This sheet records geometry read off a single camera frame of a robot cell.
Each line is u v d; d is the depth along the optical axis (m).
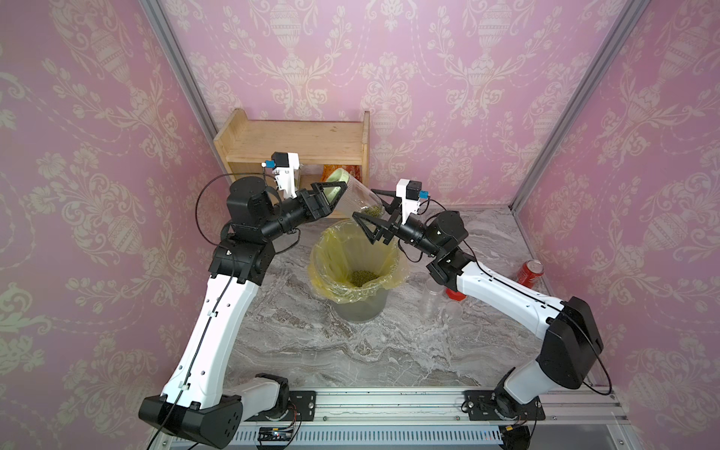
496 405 0.67
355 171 0.78
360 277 0.97
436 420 0.73
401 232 0.60
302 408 0.75
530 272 0.89
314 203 0.52
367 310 0.83
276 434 0.72
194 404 0.36
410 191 0.55
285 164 0.53
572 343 0.43
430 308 0.88
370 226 0.58
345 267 0.89
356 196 0.66
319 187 0.51
